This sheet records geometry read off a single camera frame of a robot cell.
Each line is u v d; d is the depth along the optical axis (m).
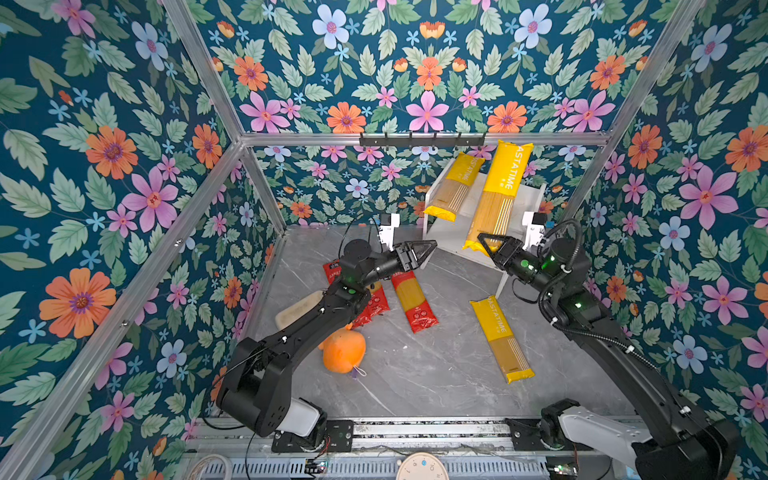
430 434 0.75
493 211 0.67
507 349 0.87
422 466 0.68
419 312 0.93
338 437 0.73
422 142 0.93
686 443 0.38
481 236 0.66
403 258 0.64
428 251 0.67
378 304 0.96
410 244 0.65
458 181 0.84
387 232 0.67
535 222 0.62
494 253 0.63
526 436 0.73
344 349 0.80
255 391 0.42
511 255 0.58
